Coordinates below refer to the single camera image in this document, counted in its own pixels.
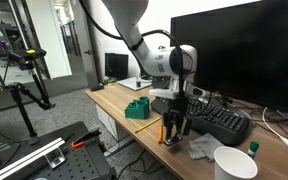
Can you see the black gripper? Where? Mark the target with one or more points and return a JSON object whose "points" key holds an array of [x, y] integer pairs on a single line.
{"points": [[175, 106]]}

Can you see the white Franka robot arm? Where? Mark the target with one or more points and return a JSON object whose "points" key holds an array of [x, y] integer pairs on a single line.
{"points": [[130, 20]]}

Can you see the orange marker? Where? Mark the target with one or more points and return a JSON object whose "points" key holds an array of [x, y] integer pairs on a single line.
{"points": [[160, 135]]}

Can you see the yellow pencil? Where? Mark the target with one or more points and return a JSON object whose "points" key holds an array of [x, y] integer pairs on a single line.
{"points": [[147, 125]]}

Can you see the grey cloth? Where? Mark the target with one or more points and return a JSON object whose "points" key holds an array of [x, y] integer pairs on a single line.
{"points": [[204, 148]]}

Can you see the green plastic desk organizer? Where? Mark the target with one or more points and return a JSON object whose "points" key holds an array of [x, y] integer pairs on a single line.
{"points": [[137, 110]]}

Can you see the black ergonomic keyboard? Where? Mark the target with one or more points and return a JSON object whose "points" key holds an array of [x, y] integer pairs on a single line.
{"points": [[224, 123]]}

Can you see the small black adapter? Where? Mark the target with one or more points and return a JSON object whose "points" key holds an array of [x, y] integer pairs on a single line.
{"points": [[138, 82]]}

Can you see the white paper cup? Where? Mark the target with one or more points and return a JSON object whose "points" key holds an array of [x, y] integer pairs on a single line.
{"points": [[234, 166]]}

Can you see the green capped white marker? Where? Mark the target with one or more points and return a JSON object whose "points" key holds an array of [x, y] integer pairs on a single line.
{"points": [[252, 148]]}

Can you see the small black monitor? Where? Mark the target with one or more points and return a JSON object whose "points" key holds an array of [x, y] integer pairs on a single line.
{"points": [[116, 66]]}

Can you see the black computer mouse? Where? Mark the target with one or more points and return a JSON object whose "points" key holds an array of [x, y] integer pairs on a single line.
{"points": [[97, 88]]}

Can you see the black perforated robot table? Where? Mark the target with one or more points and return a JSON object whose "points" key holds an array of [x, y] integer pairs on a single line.
{"points": [[80, 163]]}

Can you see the black computer monitor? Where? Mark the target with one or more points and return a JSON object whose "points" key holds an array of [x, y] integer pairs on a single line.
{"points": [[247, 50]]}

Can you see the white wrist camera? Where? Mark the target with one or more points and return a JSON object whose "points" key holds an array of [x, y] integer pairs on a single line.
{"points": [[196, 91]]}

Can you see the black articulated camera stand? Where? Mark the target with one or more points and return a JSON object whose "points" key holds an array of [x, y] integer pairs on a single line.
{"points": [[27, 93]]}

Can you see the aluminium profile rail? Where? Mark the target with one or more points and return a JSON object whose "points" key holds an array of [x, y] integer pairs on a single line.
{"points": [[24, 158]]}

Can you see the black stereo camera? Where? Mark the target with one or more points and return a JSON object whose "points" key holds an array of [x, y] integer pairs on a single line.
{"points": [[27, 54]]}

